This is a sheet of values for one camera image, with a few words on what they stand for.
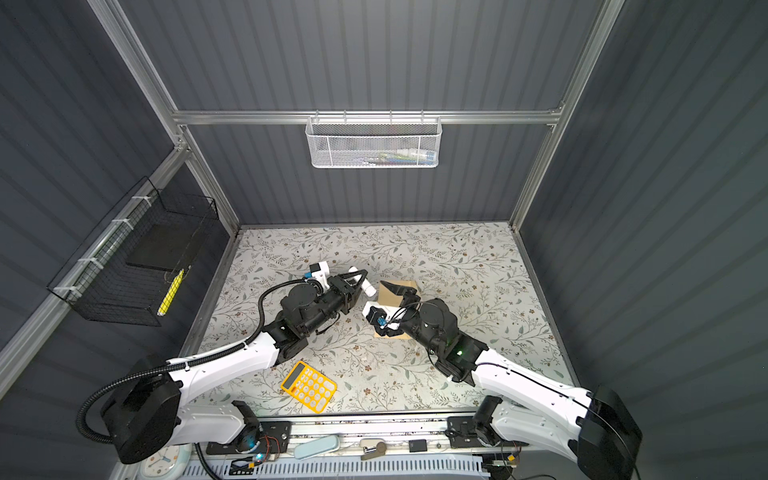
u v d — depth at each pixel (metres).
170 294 0.69
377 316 0.57
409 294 0.67
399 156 0.92
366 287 0.72
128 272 0.72
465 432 0.74
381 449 0.71
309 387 0.81
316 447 0.70
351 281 0.73
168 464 0.69
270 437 0.73
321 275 0.73
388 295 0.67
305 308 0.59
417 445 0.72
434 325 0.54
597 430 0.41
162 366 0.45
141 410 0.41
